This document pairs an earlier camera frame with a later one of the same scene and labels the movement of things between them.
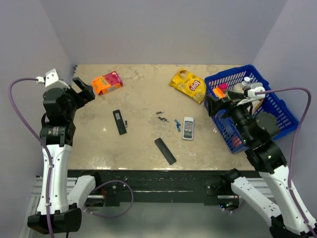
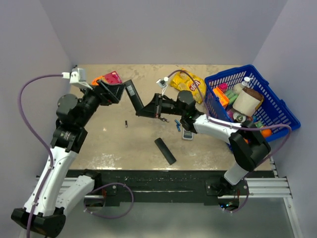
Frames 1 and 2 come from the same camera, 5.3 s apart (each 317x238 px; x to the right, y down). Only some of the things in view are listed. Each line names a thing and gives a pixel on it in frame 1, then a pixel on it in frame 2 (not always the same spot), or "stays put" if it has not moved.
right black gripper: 215,103 to 152,109
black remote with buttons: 121,128 to 133,95
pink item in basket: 224,86 stays put
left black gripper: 85,95 to 109,93
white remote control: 188,128 stays put
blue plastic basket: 271,103 stays put
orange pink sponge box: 107,83 stays put
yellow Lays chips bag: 191,85 stays put
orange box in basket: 219,94 stays put
